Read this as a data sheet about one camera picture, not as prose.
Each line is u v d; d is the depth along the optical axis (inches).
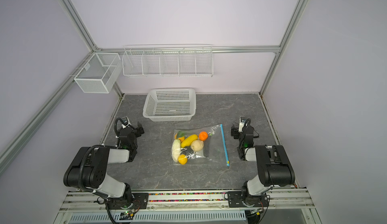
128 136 27.8
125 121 31.1
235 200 29.1
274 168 17.7
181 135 35.1
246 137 28.0
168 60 39.0
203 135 36.7
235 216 27.8
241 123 32.6
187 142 35.2
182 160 32.2
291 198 29.8
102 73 40.3
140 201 29.0
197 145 34.2
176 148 33.6
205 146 35.2
